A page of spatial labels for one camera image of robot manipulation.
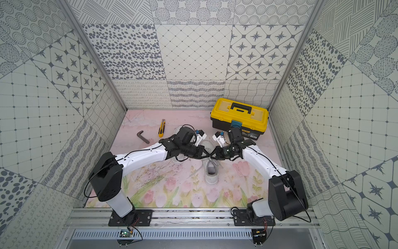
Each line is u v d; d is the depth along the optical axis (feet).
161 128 3.52
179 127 3.43
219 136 2.56
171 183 2.81
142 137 3.42
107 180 1.47
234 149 2.05
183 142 2.18
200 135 2.50
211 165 2.75
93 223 2.42
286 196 1.38
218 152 2.39
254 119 3.07
